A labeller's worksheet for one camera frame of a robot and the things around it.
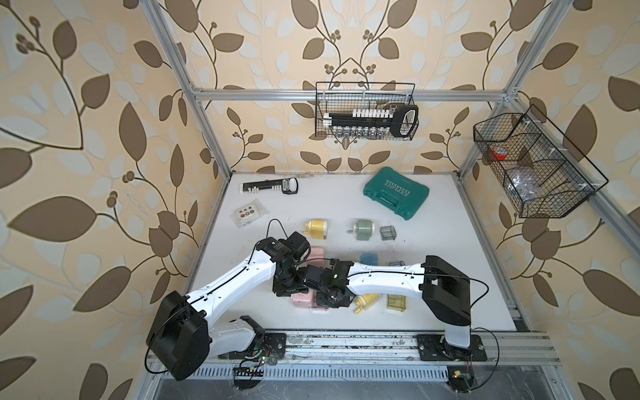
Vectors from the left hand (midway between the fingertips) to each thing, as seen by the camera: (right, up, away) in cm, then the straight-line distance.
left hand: (301, 290), depth 77 cm
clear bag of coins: (-25, +23, +25) cm, 42 cm away
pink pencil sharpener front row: (+1, -3, 0) cm, 3 cm away
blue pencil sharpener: (+23, +8, +7) cm, 25 cm away
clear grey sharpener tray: (+33, +15, +22) cm, 42 cm away
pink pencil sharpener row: (+4, +9, +10) cm, 14 cm away
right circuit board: (+47, -23, -7) cm, 53 cm away
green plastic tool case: (+38, +32, +31) cm, 59 cm away
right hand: (+7, -6, +4) cm, 10 cm away
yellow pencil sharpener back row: (+4, +17, +16) cm, 24 cm away
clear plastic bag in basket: (+65, +32, -7) cm, 73 cm away
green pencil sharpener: (+22, +17, +16) cm, 32 cm away
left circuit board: (-16, -24, -5) cm, 29 cm away
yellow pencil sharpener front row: (+20, -3, -1) cm, 20 cm away
